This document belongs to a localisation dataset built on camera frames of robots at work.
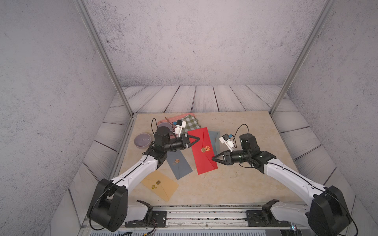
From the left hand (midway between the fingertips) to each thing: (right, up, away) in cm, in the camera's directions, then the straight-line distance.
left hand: (200, 141), depth 73 cm
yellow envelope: (-22, -26, +12) cm, 36 cm away
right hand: (+7, -9, +1) cm, 12 cm away
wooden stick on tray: (-23, +11, +42) cm, 49 cm away
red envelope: (+1, -5, +1) cm, 5 cm away
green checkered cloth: (-5, +9, +41) cm, 43 cm away
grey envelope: (-13, -17, +21) cm, 30 cm away
